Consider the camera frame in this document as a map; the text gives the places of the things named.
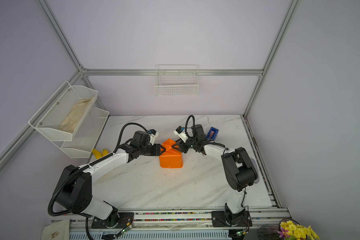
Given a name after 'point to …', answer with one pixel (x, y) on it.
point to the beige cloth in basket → (70, 123)
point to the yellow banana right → (105, 152)
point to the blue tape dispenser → (212, 133)
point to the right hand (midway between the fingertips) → (173, 144)
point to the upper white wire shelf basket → (63, 114)
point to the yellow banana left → (96, 153)
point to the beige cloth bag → (58, 231)
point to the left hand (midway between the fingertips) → (162, 153)
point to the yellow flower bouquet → (289, 230)
